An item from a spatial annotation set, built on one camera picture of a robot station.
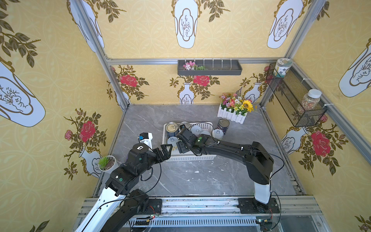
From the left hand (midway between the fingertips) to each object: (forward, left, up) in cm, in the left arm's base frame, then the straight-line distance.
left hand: (161, 146), depth 72 cm
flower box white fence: (+32, -46, -8) cm, 57 cm away
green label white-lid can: (+17, -34, -17) cm, 42 cm away
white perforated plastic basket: (-9, -23, +10) cm, 26 cm away
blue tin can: (+18, -4, -12) cm, 23 cm away
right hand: (+12, -13, -13) cm, 22 cm away
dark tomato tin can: (+22, -38, -13) cm, 46 cm away
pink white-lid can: (+20, -20, -16) cm, 33 cm away
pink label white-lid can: (+18, -27, -17) cm, 37 cm away
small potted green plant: (-2, +31, -13) cm, 34 cm away
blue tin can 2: (+22, -14, -12) cm, 29 cm away
